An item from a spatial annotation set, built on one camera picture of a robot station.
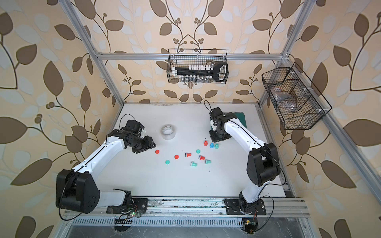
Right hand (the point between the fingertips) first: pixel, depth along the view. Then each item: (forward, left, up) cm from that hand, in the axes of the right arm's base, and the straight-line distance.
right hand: (217, 139), depth 87 cm
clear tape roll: (+13, +32, -9) cm, 36 cm away
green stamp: (-10, +6, -10) cm, 15 cm away
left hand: (-3, +39, +1) cm, 40 cm away
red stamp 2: (-8, +10, -8) cm, 15 cm away
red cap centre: (-6, +25, -10) cm, 28 cm away
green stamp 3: (+1, -1, -10) cm, 10 cm away
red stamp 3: (+2, +6, -10) cm, 12 cm away
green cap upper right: (-2, +12, -10) cm, 16 cm away
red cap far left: (-2, +38, -10) cm, 39 cm away
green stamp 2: (-11, +15, -9) cm, 21 cm away
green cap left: (-8, +31, -11) cm, 34 cm away
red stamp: (-5, +18, -9) cm, 21 cm away
